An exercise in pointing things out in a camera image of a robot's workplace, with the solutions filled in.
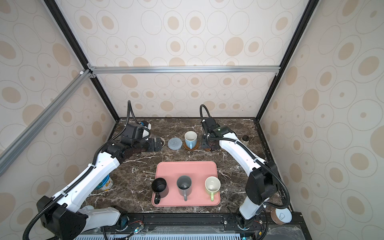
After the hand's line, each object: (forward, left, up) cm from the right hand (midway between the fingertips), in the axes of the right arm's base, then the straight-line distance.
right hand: (207, 143), depth 85 cm
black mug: (-19, +28, -12) cm, 36 cm away
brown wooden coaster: (+7, +7, -14) cm, 17 cm away
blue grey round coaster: (+11, +21, -15) cm, 28 cm away
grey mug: (-19, +13, -13) cm, 26 cm away
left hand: (-4, +25, +9) cm, 27 cm away
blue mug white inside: (+11, +10, -8) cm, 17 cm away
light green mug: (-19, -3, -13) cm, 23 cm away
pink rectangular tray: (-9, +5, -16) cm, 19 cm away
